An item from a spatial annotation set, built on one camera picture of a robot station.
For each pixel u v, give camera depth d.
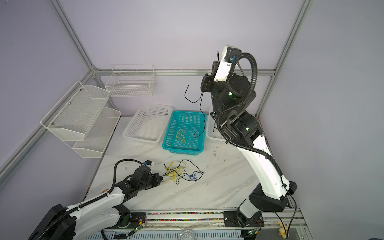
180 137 1.06
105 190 0.82
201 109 1.15
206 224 0.73
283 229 0.69
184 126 1.15
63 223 0.41
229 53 0.34
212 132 1.07
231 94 0.31
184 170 0.82
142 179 0.67
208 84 0.42
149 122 1.17
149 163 0.80
